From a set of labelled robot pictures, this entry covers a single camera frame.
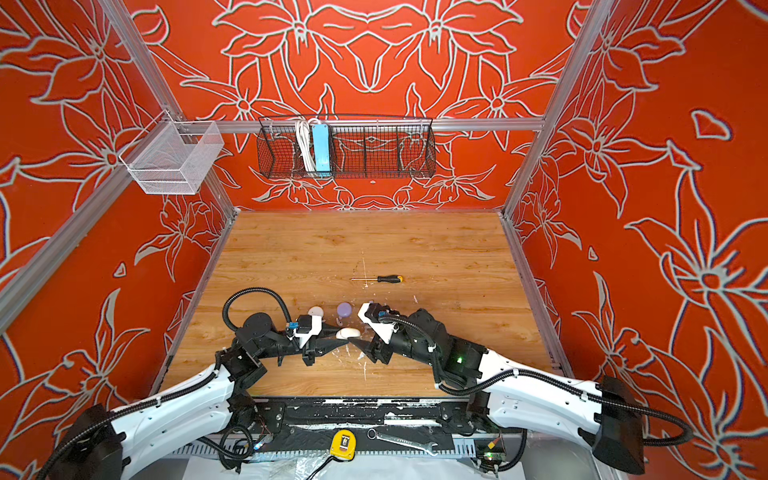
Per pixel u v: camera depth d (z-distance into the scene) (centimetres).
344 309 91
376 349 58
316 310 90
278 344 63
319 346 62
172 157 92
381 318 55
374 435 70
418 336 51
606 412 42
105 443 41
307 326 58
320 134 89
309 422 73
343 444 68
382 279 98
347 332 66
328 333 66
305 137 88
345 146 99
